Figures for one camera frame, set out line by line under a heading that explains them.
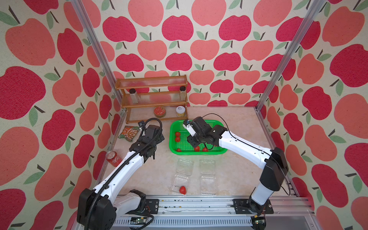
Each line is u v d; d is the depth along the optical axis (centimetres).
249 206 67
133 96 99
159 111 113
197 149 93
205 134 60
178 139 98
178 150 93
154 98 118
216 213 73
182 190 78
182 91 99
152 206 75
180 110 111
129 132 102
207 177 82
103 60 91
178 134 102
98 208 38
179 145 98
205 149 93
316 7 69
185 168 89
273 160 45
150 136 60
